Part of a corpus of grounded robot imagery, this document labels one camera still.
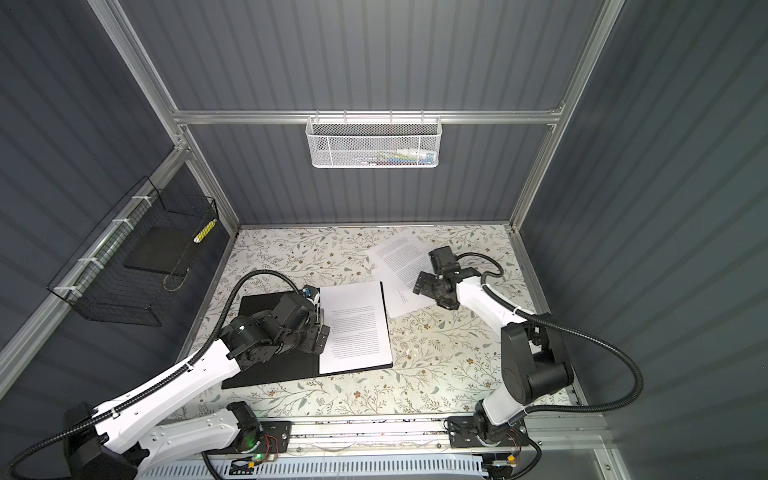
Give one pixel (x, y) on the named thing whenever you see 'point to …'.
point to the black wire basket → (135, 266)
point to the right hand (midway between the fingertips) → (432, 292)
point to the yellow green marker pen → (204, 231)
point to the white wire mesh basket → (374, 142)
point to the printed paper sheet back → (397, 264)
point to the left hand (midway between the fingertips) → (313, 327)
